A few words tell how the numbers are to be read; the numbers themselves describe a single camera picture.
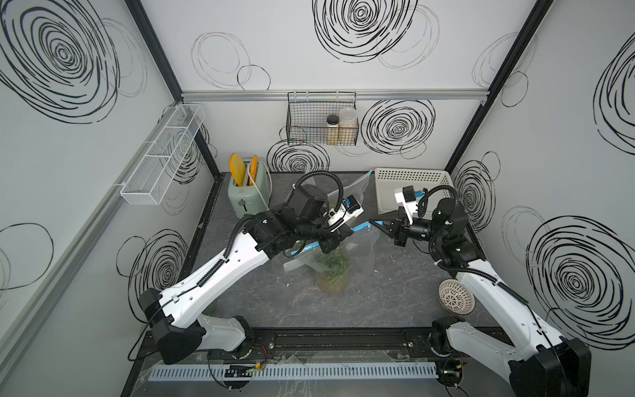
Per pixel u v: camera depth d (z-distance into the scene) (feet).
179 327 1.27
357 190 2.67
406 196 1.92
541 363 1.22
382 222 2.14
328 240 1.87
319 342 2.46
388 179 3.79
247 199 3.06
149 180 2.34
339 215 1.75
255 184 3.05
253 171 3.07
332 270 2.30
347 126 2.78
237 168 3.13
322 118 2.91
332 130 2.79
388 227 2.10
